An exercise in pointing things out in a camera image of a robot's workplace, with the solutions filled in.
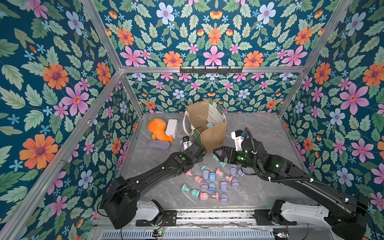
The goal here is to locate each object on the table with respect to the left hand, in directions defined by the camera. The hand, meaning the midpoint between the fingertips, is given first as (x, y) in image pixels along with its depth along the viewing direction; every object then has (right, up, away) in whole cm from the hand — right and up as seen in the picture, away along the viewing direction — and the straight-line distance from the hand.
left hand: (198, 154), depth 83 cm
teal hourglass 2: (+3, -9, +5) cm, 11 cm away
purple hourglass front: (+14, -22, -5) cm, 27 cm away
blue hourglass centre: (+8, -18, -1) cm, 20 cm away
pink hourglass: (0, -15, -1) cm, 15 cm away
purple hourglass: (+4, -12, +2) cm, 13 cm away
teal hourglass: (-1, -20, -4) cm, 21 cm away
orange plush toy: (-29, +15, +18) cm, 37 cm away
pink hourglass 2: (+13, -12, +4) cm, 18 cm away
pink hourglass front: (+3, -21, -5) cm, 22 cm away
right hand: (+11, +5, -16) cm, 20 cm away
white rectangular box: (-20, +15, +21) cm, 32 cm away
